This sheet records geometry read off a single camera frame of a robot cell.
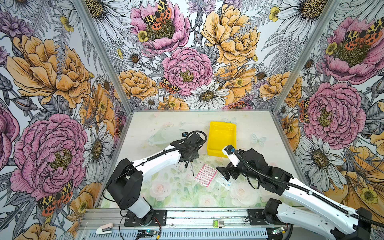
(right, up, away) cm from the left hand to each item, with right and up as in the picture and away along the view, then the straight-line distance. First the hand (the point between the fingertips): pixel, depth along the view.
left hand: (190, 157), depth 86 cm
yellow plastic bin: (+21, +12, +19) cm, 31 cm away
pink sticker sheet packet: (+9, -11, +2) cm, 14 cm away
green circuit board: (-20, -32, -15) cm, 41 cm away
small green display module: (+14, -27, -16) cm, 34 cm away
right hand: (+17, -1, -13) cm, 21 cm away
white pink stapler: (-38, -29, -16) cm, 50 cm away
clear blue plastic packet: (+18, -13, -1) cm, 22 cm away
